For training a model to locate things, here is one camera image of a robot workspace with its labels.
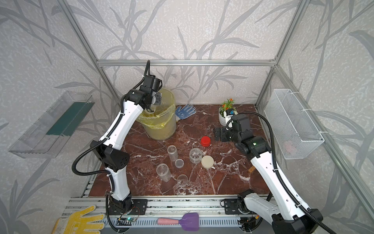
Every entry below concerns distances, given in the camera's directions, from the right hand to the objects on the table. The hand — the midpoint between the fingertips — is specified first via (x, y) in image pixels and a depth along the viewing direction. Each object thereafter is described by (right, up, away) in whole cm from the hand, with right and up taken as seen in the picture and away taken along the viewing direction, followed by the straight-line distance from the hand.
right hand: (221, 127), depth 73 cm
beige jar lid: (-6, -23, +16) cm, 28 cm away
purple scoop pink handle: (-16, -46, -3) cm, 49 cm away
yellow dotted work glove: (-71, -46, -4) cm, 85 cm away
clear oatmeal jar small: (-27, -16, +11) cm, 33 cm away
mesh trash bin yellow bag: (-34, +1, +10) cm, 35 cm away
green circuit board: (-46, -45, -3) cm, 64 cm away
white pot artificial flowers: (+8, +12, +24) cm, 28 cm away
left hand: (-38, +17, +8) cm, 42 cm away
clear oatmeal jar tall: (-30, -23, +1) cm, 38 cm away
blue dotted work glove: (-20, +10, +43) cm, 49 cm away
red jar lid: (-6, -11, +26) cm, 29 cm away
